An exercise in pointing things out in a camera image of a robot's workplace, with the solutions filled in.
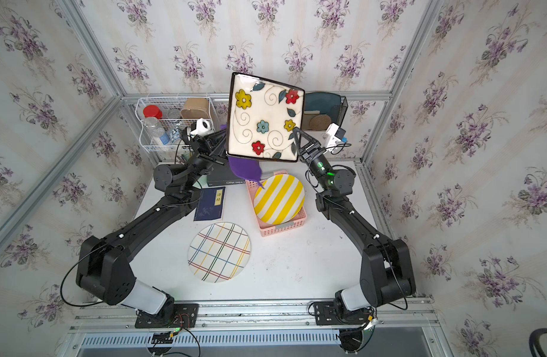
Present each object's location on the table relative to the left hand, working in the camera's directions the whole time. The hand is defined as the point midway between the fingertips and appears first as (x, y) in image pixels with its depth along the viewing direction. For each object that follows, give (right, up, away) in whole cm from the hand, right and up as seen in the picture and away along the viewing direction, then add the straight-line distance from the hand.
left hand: (235, 138), depth 53 cm
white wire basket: (-37, +15, +40) cm, 56 cm away
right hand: (+14, +2, +7) cm, 16 cm away
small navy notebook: (-20, -21, +48) cm, 56 cm away
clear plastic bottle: (-40, +10, +37) cm, 55 cm away
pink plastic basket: (+20, -28, +40) cm, 53 cm away
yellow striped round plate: (+12, -19, +45) cm, 51 cm away
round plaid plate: (-13, -39, +35) cm, 54 cm away
